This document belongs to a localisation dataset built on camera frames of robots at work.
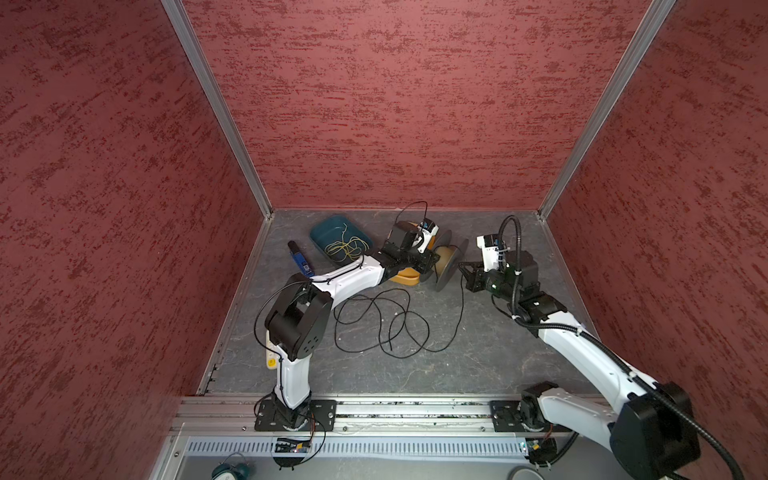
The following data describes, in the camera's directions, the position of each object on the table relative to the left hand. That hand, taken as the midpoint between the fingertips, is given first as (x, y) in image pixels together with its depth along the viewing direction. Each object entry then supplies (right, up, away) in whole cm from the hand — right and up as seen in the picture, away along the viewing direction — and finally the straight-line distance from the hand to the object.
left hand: (433, 258), depth 89 cm
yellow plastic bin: (-8, -6, +5) cm, 11 cm away
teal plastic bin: (-33, +5, +20) cm, 39 cm away
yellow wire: (-29, +2, +18) cm, 34 cm away
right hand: (+5, -3, -9) cm, 11 cm away
